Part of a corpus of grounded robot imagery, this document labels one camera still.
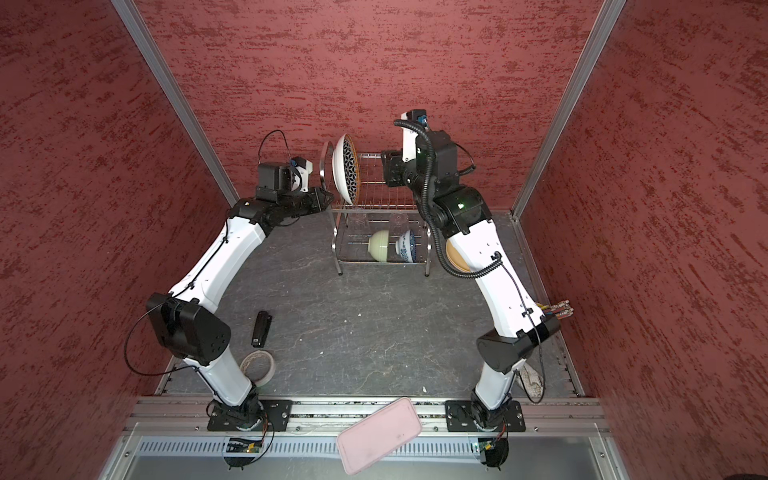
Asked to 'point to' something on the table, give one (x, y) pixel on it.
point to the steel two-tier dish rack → (382, 225)
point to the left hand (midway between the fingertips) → (330, 202)
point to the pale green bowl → (378, 245)
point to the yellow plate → (456, 258)
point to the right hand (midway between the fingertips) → (389, 158)
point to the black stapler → (261, 328)
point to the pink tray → (378, 435)
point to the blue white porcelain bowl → (406, 246)
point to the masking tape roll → (259, 366)
